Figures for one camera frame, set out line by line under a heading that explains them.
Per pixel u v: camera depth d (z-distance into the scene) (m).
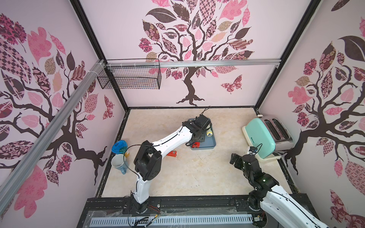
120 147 0.87
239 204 0.73
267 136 0.81
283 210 0.51
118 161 0.85
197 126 0.63
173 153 0.90
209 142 1.00
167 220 0.70
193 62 0.94
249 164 0.61
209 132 1.00
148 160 0.48
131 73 1.63
